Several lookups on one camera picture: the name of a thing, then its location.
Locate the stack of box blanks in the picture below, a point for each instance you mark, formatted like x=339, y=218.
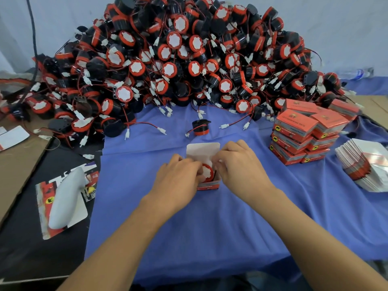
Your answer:
x=364, y=165

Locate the brown cardboard piece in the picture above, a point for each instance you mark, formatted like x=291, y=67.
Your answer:
x=15, y=172

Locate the person's right hand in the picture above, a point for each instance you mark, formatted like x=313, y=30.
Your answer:
x=242, y=169

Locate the person's left forearm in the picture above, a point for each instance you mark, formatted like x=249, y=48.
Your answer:
x=112, y=257

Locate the clear plastic water bottle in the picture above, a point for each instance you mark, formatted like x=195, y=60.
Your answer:
x=354, y=74

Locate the brown cardboard sheet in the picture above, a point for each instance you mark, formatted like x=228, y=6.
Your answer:
x=374, y=111

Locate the pile of black red buzzers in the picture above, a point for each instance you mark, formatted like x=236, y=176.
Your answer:
x=176, y=57

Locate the person's right forearm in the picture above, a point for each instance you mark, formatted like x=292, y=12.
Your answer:
x=327, y=245

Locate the blue table cloth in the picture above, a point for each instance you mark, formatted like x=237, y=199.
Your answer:
x=303, y=215

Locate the person's left hand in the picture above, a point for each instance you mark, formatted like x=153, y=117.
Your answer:
x=176, y=188

